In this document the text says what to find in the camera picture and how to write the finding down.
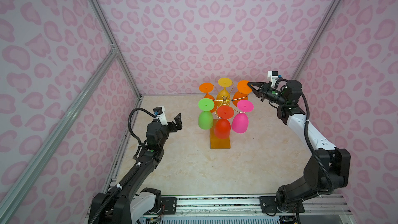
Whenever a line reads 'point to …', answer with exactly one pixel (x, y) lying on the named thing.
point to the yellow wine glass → (224, 82)
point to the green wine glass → (205, 118)
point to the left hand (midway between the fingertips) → (173, 112)
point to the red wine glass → (222, 127)
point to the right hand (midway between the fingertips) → (250, 84)
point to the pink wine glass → (240, 122)
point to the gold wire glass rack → (226, 100)
